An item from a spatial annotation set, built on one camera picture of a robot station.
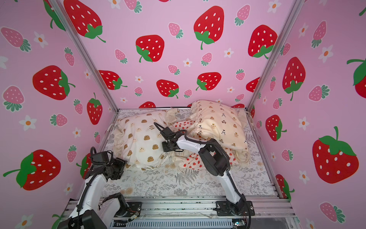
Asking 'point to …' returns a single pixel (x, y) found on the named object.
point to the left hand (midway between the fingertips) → (126, 163)
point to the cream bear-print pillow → (220, 122)
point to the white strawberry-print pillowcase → (193, 161)
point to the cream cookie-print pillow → (139, 142)
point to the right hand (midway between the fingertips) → (162, 149)
